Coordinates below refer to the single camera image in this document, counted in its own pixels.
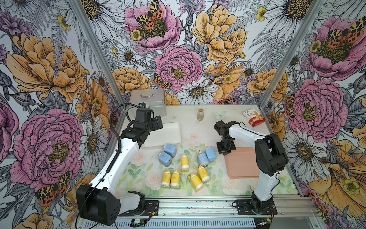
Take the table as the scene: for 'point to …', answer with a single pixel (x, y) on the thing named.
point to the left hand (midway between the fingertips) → (151, 125)
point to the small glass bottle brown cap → (200, 114)
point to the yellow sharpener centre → (185, 163)
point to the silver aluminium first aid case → (154, 98)
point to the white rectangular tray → (171, 133)
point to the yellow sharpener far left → (166, 179)
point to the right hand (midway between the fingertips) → (225, 156)
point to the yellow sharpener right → (203, 174)
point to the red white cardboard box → (253, 118)
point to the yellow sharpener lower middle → (196, 182)
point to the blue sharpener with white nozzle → (202, 159)
